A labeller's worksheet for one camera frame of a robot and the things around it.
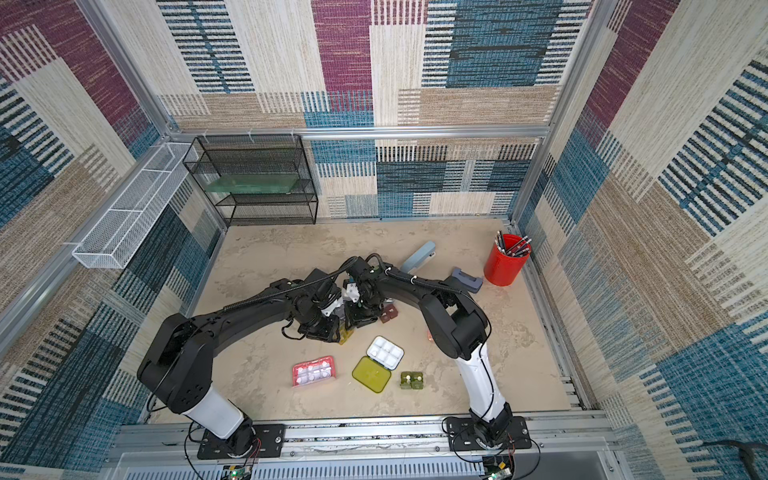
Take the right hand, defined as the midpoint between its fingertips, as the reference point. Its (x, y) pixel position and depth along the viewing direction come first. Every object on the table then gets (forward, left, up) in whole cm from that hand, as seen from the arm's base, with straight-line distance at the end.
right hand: (359, 326), depth 91 cm
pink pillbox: (-13, +12, -1) cm, 17 cm away
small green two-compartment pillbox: (-15, -15, -1) cm, 21 cm away
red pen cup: (+15, -45, +13) cm, 49 cm away
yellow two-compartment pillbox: (-4, +3, +2) cm, 6 cm away
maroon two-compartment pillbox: (+5, -9, 0) cm, 10 cm away
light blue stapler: (+24, -20, +2) cm, 31 cm away
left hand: (-5, +6, +3) cm, 8 cm away
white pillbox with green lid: (-13, -5, -1) cm, 14 cm away
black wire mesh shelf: (+50, +34, +28) cm, 66 cm away
